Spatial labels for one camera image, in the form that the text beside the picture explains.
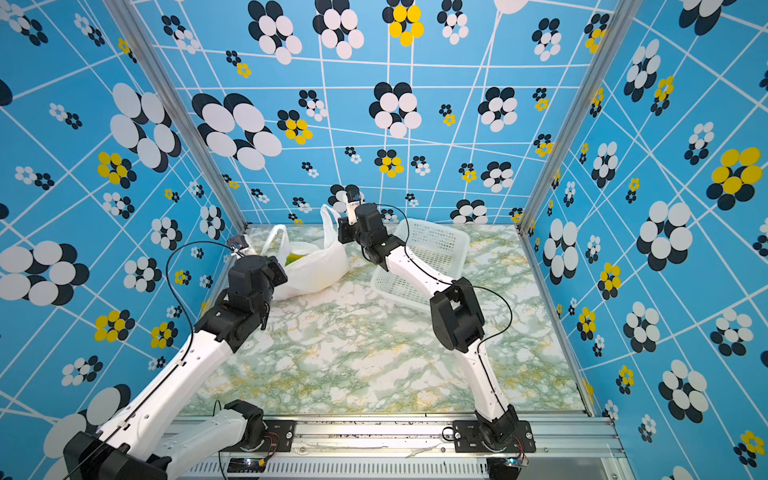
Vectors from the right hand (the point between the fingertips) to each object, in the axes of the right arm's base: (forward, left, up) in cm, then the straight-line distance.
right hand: (341, 218), depth 91 cm
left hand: (-19, +15, +5) cm, 25 cm away
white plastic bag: (-15, +8, -5) cm, 18 cm away
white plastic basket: (+7, -34, -22) cm, 41 cm away
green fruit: (-13, +13, -3) cm, 19 cm away
